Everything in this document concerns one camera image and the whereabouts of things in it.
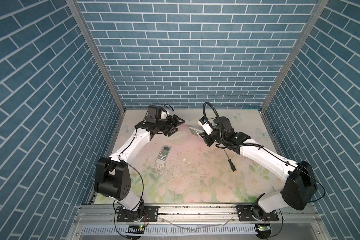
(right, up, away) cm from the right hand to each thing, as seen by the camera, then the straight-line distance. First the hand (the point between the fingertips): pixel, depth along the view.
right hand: (200, 131), depth 82 cm
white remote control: (-3, 0, +1) cm, 3 cm away
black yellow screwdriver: (+20, -21, +8) cm, 30 cm away
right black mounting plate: (+22, -41, -8) cm, 47 cm away
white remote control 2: (-23, -16, +11) cm, 30 cm away
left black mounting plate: (-26, -41, -8) cm, 49 cm away
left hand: (-10, +4, 0) cm, 11 cm away
